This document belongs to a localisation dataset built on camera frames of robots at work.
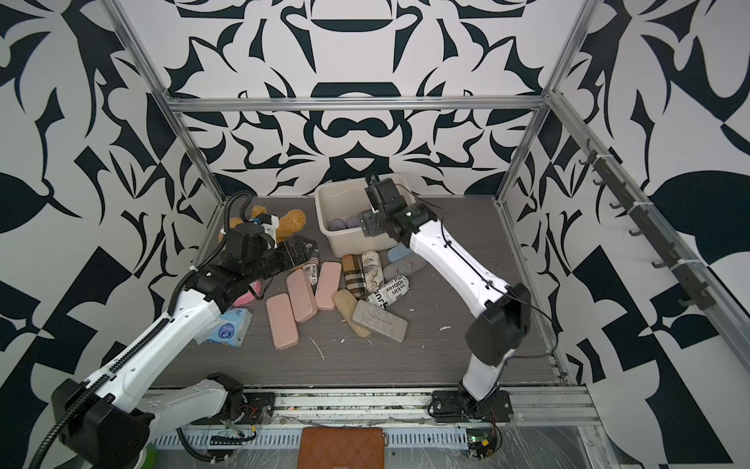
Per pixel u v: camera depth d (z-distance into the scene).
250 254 0.58
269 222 0.69
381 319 0.84
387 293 0.90
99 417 0.37
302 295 0.90
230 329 0.83
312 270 0.96
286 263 0.67
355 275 0.95
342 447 0.68
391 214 0.58
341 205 1.07
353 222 1.09
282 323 0.87
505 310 0.44
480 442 0.71
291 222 0.95
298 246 0.67
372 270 0.96
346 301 0.88
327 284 0.93
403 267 0.96
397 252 1.02
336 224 1.08
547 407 0.76
